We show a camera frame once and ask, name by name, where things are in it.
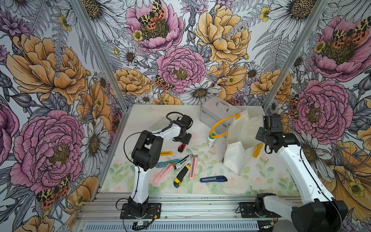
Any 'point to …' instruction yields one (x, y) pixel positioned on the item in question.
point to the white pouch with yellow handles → (245, 136)
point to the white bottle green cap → (211, 140)
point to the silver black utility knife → (183, 162)
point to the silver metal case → (214, 111)
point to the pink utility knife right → (193, 166)
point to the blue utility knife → (219, 178)
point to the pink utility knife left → (167, 168)
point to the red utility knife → (181, 148)
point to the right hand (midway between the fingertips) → (264, 137)
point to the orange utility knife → (166, 153)
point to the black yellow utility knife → (178, 181)
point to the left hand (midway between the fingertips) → (182, 142)
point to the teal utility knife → (163, 164)
